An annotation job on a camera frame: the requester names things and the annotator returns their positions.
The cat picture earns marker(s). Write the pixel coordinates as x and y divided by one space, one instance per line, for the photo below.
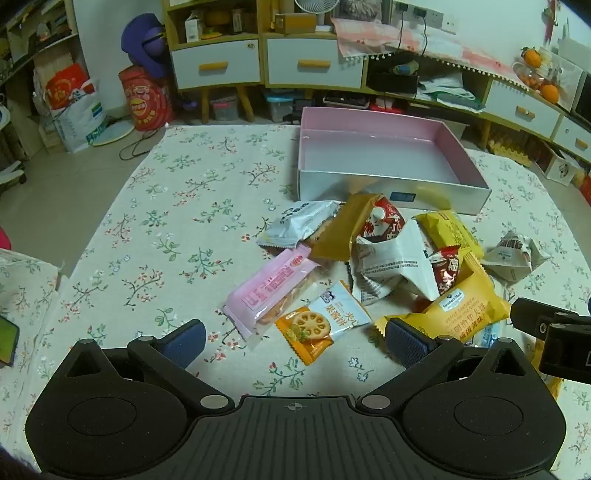
362 8

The white triangular snack packet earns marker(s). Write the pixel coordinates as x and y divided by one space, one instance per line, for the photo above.
512 254

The round white base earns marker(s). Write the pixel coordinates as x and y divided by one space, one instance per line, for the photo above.
113 134

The orange fruit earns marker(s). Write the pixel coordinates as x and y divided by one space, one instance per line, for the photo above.
549 92
532 57

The pink cloth with tassels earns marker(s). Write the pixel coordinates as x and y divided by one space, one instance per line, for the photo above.
415 44

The white box with cartoon print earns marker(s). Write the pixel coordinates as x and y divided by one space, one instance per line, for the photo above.
562 168

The white carton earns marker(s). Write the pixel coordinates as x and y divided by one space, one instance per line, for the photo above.
194 27

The clear plastic storage box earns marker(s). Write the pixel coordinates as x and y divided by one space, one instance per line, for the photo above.
224 108

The wooden cabinet with shelves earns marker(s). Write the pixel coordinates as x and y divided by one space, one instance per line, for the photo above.
261 18

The white fan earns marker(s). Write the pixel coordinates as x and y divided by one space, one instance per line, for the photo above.
311 5

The white crumpled snack packet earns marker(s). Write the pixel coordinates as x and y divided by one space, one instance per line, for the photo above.
392 263

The gold snack packet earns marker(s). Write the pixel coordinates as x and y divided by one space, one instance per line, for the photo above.
339 230

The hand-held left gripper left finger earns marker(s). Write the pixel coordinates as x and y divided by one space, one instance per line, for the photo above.
188 340

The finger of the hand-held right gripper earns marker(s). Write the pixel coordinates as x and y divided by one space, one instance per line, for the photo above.
531 318

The brown cardboard box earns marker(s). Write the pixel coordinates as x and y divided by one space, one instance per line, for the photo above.
295 22

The mustard yellow snack packet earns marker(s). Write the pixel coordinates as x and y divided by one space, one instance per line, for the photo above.
450 228

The low wooden cabinet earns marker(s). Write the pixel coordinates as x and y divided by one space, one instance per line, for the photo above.
480 99

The yellow egg tray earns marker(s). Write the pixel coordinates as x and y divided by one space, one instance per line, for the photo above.
510 151

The smartphone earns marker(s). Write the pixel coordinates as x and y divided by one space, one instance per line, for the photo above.
8 340

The large yellow snack packet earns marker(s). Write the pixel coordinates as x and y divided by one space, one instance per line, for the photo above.
457 309

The black microwave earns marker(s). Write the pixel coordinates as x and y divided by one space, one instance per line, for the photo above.
582 97

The red printed bag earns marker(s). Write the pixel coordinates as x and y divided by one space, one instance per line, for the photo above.
145 99

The pink snack packet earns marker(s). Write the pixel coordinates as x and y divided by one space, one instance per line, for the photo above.
272 286

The black box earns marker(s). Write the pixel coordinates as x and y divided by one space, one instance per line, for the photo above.
392 81

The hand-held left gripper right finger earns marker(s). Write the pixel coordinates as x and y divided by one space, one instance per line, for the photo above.
408 344

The orange yellow snack packet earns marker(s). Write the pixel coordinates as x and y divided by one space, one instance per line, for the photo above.
554 387

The white wall socket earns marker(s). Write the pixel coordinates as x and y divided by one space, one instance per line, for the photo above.
420 13

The white plastic bag red print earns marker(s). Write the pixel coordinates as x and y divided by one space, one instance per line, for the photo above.
74 110

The lotus root chip packet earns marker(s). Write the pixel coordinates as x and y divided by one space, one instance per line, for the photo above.
314 330

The blue lid storage box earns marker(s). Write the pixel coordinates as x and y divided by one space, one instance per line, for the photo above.
279 106

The pink cardboard box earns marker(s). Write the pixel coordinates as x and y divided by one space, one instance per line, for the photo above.
369 157

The grey white snack packet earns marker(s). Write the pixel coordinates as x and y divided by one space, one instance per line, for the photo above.
295 221

